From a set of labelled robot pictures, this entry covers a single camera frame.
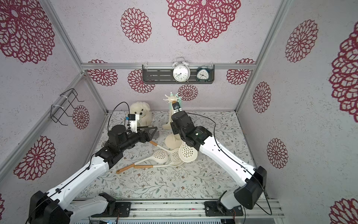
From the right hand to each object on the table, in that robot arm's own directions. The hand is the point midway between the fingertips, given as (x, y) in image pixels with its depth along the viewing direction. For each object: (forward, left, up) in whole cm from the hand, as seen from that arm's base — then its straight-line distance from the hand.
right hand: (177, 117), depth 73 cm
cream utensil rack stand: (+5, +5, -31) cm, 32 cm away
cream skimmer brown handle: (-4, +4, -31) cm, 32 cm away
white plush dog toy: (+20, +26, -14) cm, 36 cm away
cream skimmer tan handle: (-14, +22, -32) cm, 41 cm away
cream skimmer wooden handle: (-12, -5, -16) cm, 21 cm away
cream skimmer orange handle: (-9, +12, -28) cm, 32 cm away
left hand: (-4, +13, -4) cm, 15 cm away
